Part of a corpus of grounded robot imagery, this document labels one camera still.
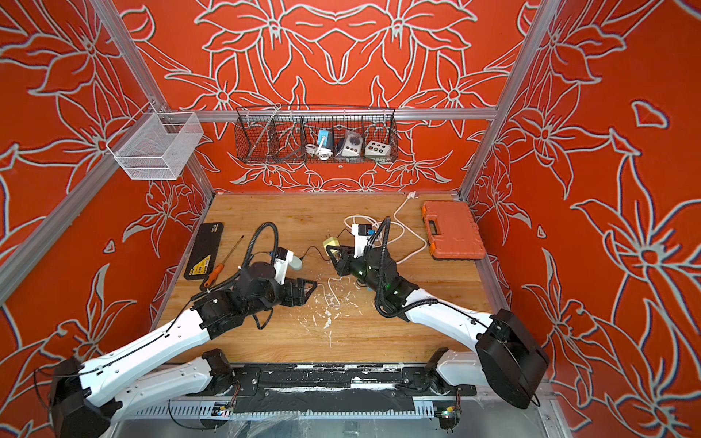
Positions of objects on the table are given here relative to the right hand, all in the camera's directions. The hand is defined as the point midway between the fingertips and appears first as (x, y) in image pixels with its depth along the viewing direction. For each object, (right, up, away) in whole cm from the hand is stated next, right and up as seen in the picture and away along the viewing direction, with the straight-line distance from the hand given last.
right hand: (322, 249), depth 73 cm
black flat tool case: (-47, -4, +27) cm, 54 cm away
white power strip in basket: (+8, +34, +17) cm, 39 cm away
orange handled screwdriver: (-41, -12, +20) cm, 47 cm away
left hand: (-4, -9, +1) cm, 10 cm away
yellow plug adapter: (+2, +2, +1) cm, 3 cm away
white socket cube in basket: (+16, +34, +21) cm, 43 cm away
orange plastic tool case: (+48, +3, +30) cm, 57 cm away
